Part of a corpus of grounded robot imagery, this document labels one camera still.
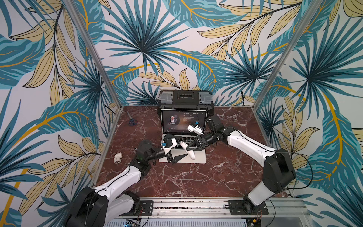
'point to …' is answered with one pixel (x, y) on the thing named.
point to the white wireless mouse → (191, 153)
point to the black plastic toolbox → (186, 100)
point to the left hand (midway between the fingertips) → (183, 146)
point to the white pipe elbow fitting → (117, 158)
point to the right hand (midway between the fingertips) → (188, 150)
